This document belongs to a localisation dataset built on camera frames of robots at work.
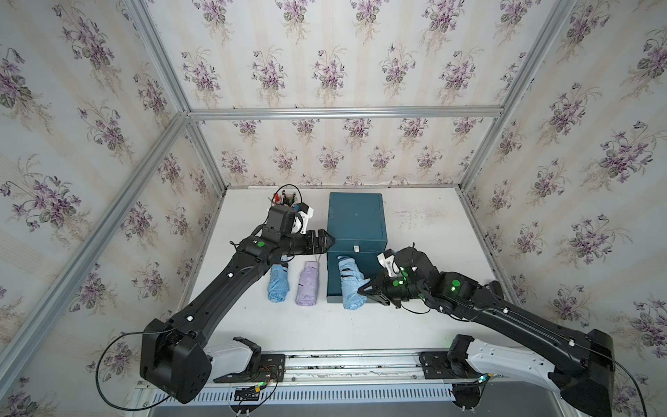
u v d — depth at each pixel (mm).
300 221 623
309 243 674
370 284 677
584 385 386
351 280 721
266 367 731
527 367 500
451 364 648
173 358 382
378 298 612
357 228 790
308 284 877
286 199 1006
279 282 854
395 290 607
